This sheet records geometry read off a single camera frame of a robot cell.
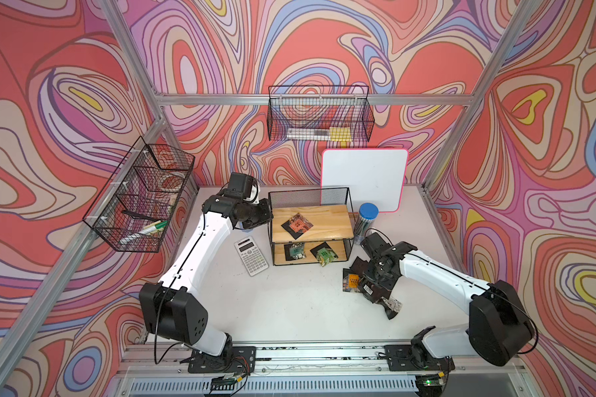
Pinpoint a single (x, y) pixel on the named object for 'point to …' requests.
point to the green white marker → (144, 231)
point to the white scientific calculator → (252, 257)
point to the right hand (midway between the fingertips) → (373, 285)
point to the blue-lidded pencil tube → (367, 212)
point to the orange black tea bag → (351, 282)
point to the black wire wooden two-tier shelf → (329, 210)
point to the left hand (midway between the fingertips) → (275, 214)
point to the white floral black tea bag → (391, 306)
